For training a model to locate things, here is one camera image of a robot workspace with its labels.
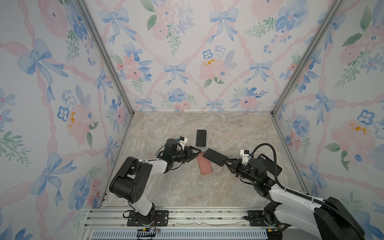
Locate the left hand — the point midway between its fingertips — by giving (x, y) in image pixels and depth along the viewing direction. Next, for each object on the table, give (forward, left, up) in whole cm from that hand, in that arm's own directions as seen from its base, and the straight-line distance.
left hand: (200, 152), depth 85 cm
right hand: (-5, -11, +2) cm, 13 cm away
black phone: (+17, -1, -10) cm, 20 cm away
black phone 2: (-3, -8, 0) cm, 9 cm away
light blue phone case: (+16, -5, -10) cm, 20 cm away
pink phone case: (-3, -3, -11) cm, 11 cm away
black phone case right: (-1, -44, -12) cm, 46 cm away
